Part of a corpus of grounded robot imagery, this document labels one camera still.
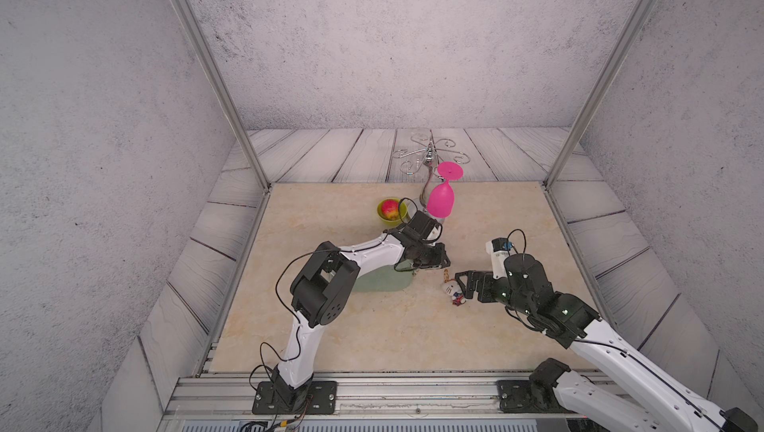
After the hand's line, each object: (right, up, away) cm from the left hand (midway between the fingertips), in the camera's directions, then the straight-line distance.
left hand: (454, 265), depth 89 cm
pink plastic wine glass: (-4, +20, 0) cm, 20 cm away
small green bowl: (-15, +16, +19) cm, 29 cm away
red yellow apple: (-19, +17, +17) cm, 31 cm away
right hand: (+1, 0, -14) cm, 14 cm away
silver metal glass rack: (-8, +33, +2) cm, 34 cm away
